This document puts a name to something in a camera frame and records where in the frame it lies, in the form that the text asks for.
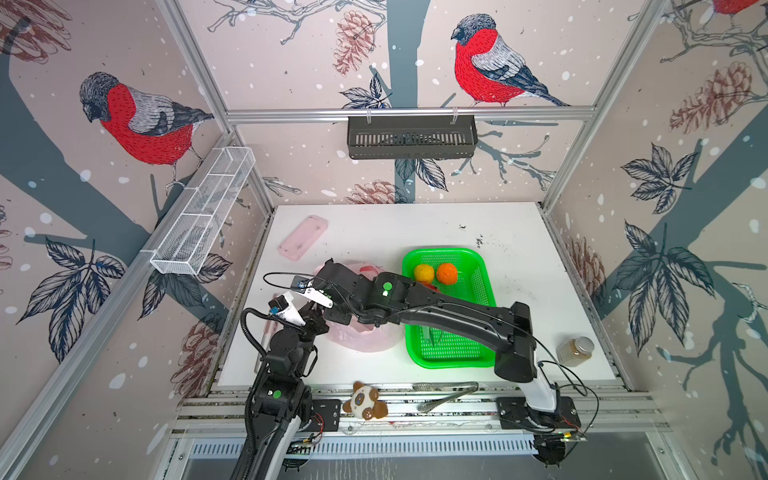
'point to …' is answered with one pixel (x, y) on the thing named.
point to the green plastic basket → (433, 347)
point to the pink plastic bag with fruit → (363, 337)
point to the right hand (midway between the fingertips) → (324, 296)
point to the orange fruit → (447, 273)
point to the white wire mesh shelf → (188, 244)
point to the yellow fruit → (424, 273)
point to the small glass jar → (575, 351)
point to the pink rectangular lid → (302, 237)
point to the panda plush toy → (364, 404)
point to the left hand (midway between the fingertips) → (318, 298)
